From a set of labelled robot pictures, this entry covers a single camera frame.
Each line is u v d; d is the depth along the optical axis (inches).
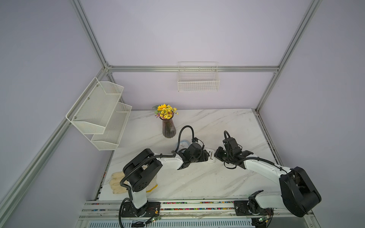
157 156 20.8
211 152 35.6
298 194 16.7
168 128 38.0
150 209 28.8
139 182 18.0
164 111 33.9
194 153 28.1
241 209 28.8
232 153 27.0
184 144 38.6
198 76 36.9
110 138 35.6
